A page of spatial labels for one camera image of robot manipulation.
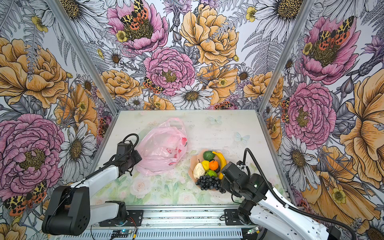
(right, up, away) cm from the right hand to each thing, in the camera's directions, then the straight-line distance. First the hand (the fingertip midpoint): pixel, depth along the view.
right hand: (224, 189), depth 73 cm
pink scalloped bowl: (-12, +13, +19) cm, 26 cm away
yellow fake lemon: (-8, +9, +13) cm, 18 cm away
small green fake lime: (-6, +13, +14) cm, 21 cm away
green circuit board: (-49, -19, -2) cm, 53 cm away
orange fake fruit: (-4, +9, +10) cm, 14 cm away
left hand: (-49, +10, +18) cm, 53 cm away
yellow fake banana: (+2, +9, +14) cm, 17 cm away
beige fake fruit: (-12, +7, +8) cm, 16 cm away
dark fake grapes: (-8, +2, +3) cm, 9 cm away
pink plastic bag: (-35, +17, +25) cm, 46 cm away
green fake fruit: (-5, +5, +9) cm, 11 cm away
